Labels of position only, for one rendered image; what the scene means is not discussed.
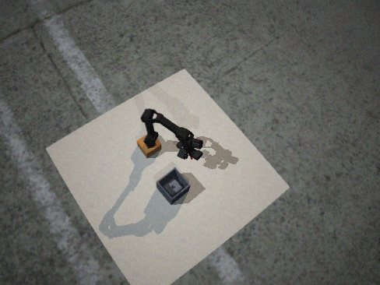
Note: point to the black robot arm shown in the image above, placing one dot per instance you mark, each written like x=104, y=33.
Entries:
x=181, y=133

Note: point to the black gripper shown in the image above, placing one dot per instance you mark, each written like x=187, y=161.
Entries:
x=196, y=154

